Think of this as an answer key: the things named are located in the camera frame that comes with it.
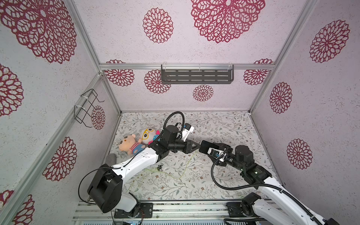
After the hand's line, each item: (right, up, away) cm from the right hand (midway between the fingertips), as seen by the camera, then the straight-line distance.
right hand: (213, 145), depth 75 cm
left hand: (-8, -1, -1) cm, 8 cm away
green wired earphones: (-30, -16, +12) cm, 37 cm away
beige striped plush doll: (-52, -1, +16) cm, 54 cm away
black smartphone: (-4, 0, +1) cm, 4 cm away
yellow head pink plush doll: (-39, +4, +21) cm, 44 cm away
